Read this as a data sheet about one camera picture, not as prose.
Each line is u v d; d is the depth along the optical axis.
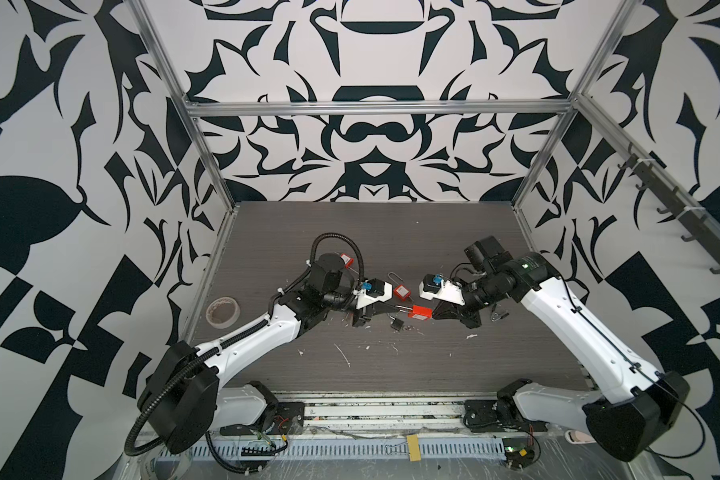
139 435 0.36
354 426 0.74
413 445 0.70
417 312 0.69
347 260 1.01
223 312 0.92
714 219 0.57
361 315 0.64
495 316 0.90
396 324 0.89
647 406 0.37
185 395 0.40
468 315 0.62
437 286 0.60
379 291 0.59
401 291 0.93
